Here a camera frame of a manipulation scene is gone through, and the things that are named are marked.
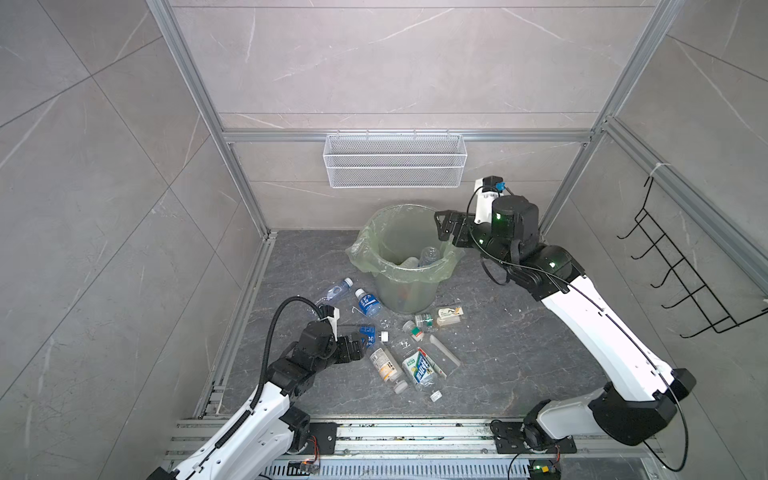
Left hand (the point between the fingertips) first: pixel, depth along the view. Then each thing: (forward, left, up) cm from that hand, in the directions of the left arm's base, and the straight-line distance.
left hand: (354, 333), depth 81 cm
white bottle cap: (-15, -22, -7) cm, 27 cm away
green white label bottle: (-9, -18, -5) cm, 20 cm away
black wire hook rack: (+5, -78, +22) cm, 81 cm away
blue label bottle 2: (+23, -23, +5) cm, 33 cm away
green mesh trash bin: (+28, -15, +4) cm, 32 cm away
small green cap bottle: (+4, -17, -8) cm, 19 cm away
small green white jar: (+6, -21, -6) cm, 23 cm away
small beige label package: (+7, -28, -5) cm, 30 cm away
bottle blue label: (+1, -4, -5) cm, 7 cm away
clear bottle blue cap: (+21, +6, -9) cm, 24 cm away
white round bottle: (+27, -18, -4) cm, 33 cm away
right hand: (+14, -24, +31) cm, 42 cm away
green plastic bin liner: (+28, -15, +4) cm, 32 cm away
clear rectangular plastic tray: (-4, -25, -9) cm, 27 cm away
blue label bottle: (+12, -4, -5) cm, 14 cm away
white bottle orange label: (-8, -9, -5) cm, 13 cm away
